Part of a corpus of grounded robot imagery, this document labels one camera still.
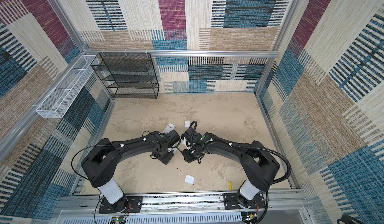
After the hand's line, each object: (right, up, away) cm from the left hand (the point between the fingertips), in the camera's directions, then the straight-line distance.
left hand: (165, 157), depth 87 cm
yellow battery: (+35, -12, -9) cm, 38 cm away
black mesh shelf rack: (-32, +52, +24) cm, 65 cm away
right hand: (+13, -1, -5) cm, 14 cm away
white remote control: (0, +15, +12) cm, 20 cm away
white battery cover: (+12, +18, +15) cm, 26 cm away
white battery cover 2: (+14, -10, -6) cm, 18 cm away
